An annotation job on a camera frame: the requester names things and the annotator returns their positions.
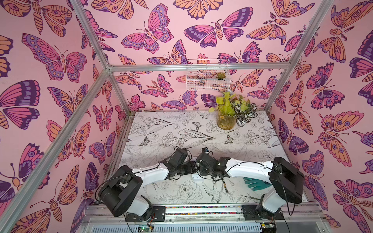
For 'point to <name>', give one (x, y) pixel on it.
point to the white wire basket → (205, 74)
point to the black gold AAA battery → (225, 186)
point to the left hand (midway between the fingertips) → (196, 168)
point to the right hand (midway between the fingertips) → (202, 167)
